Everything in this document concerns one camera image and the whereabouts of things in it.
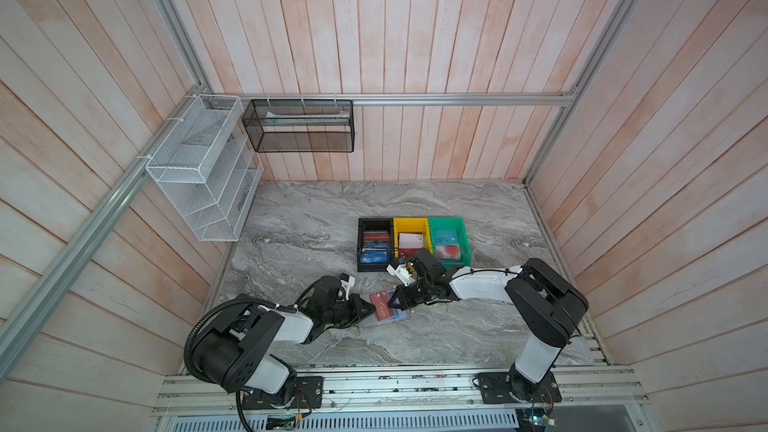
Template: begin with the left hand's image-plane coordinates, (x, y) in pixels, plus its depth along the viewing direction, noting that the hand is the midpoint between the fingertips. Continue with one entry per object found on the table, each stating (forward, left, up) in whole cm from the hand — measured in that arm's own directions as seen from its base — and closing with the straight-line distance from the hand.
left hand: (375, 314), depth 85 cm
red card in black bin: (+26, 0, +1) cm, 26 cm away
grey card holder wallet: (0, -7, 0) cm, 7 cm away
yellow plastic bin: (+30, -13, +3) cm, 33 cm away
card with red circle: (+21, -24, 0) cm, 32 cm away
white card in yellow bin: (+26, -12, 0) cm, 29 cm away
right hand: (+3, -4, -1) cm, 5 cm away
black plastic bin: (+24, 0, +1) cm, 24 cm away
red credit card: (+4, -2, 0) cm, 4 cm away
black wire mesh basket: (+59, +27, +24) cm, 69 cm away
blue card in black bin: (+18, +1, +2) cm, 18 cm away
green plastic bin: (+25, -29, +4) cm, 38 cm away
